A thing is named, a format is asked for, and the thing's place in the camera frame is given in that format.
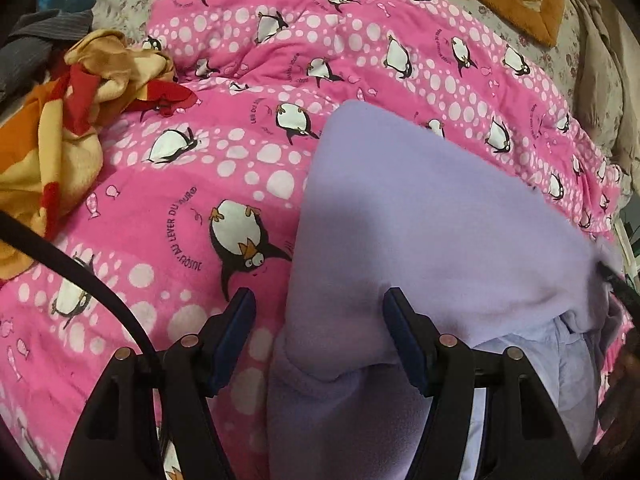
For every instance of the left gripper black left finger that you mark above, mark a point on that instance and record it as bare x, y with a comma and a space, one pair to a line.
116, 435

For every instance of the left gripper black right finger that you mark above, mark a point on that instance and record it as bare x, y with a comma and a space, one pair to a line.
523, 435

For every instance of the lilac fleece jacket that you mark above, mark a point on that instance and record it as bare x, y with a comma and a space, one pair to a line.
484, 256

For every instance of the pink penguin print quilt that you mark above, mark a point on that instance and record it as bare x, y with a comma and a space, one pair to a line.
188, 208

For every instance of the yellow orange red cloth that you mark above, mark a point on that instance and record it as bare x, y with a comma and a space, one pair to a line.
50, 148

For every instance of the dark grey striped garment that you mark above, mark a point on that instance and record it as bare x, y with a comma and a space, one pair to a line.
32, 40

